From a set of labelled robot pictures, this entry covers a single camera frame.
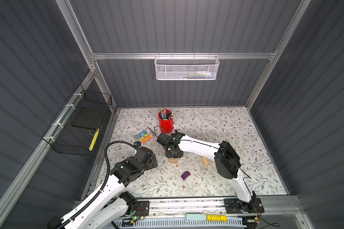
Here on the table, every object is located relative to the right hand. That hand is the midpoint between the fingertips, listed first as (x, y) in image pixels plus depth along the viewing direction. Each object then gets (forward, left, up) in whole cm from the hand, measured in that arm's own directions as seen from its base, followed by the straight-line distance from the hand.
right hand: (172, 156), depth 89 cm
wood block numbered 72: (-2, 0, -1) cm, 3 cm away
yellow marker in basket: (-3, +37, +25) cm, 45 cm away
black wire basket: (+3, +49, +25) cm, 56 cm away
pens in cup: (+27, +4, +8) cm, 28 cm away
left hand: (-7, +12, +11) cm, 18 cm away
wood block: (-2, -2, -2) cm, 4 cm away
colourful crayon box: (+17, +21, -2) cm, 27 cm away
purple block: (-11, -8, -1) cm, 14 cm away
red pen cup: (+23, +5, +2) cm, 23 cm away
